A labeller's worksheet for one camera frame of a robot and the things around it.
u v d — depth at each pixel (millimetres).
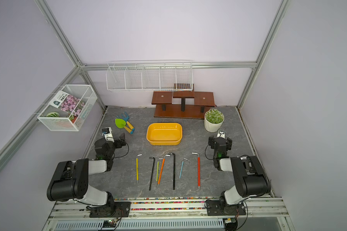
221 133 789
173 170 866
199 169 868
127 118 1145
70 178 498
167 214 734
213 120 962
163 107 1162
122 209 736
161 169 868
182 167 874
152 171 868
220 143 709
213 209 733
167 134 1002
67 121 723
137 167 873
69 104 751
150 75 992
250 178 453
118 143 845
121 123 1113
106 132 789
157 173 856
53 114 708
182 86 990
